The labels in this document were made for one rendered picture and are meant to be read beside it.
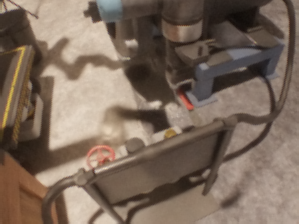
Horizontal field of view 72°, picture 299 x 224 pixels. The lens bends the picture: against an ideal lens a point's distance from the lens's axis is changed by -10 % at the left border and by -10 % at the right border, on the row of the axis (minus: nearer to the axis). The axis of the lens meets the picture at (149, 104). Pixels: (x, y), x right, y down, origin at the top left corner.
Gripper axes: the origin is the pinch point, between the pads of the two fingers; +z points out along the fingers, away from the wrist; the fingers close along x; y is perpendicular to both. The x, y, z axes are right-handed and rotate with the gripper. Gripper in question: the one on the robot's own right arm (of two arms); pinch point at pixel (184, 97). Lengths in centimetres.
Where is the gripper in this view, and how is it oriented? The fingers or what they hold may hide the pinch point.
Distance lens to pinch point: 66.8
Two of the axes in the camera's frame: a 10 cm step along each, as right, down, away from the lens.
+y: -3.6, -7.0, 6.2
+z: 0.8, 6.4, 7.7
